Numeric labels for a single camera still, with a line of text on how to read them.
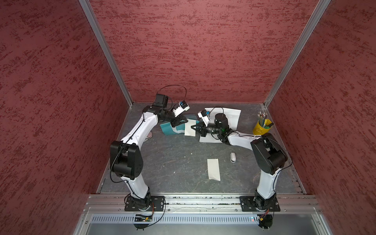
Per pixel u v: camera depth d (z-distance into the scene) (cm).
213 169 87
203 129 79
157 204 74
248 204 74
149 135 100
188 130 87
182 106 73
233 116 88
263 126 96
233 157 88
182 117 83
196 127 85
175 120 74
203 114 79
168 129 87
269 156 51
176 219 71
